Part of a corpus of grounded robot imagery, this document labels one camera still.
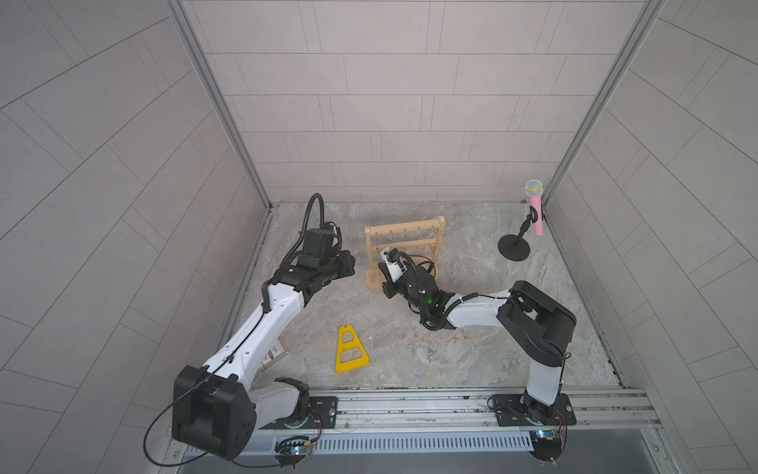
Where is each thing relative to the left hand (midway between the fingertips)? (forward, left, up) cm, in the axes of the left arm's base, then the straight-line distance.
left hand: (357, 256), depth 81 cm
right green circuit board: (-41, -46, -17) cm, 64 cm away
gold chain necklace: (-17, -29, -17) cm, 38 cm away
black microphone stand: (+14, -53, -14) cm, 57 cm away
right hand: (+1, -6, -6) cm, 8 cm away
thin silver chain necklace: (-18, -20, -17) cm, 32 cm away
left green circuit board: (-42, +13, -15) cm, 47 cm away
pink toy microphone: (+17, -51, +11) cm, 55 cm away
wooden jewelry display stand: (+21, -21, -18) cm, 34 cm away
